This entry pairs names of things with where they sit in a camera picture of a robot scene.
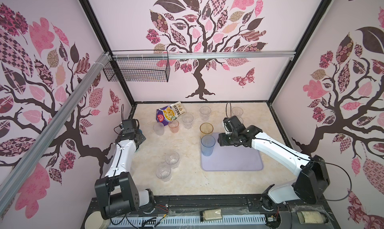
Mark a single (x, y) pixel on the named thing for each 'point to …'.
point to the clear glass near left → (159, 128)
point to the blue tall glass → (207, 143)
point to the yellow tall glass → (206, 128)
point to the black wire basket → (138, 66)
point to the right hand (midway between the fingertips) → (221, 138)
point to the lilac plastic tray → (233, 158)
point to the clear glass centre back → (187, 119)
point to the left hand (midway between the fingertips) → (138, 140)
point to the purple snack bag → (169, 113)
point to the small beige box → (212, 214)
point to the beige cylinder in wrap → (312, 217)
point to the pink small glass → (174, 125)
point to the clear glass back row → (205, 111)
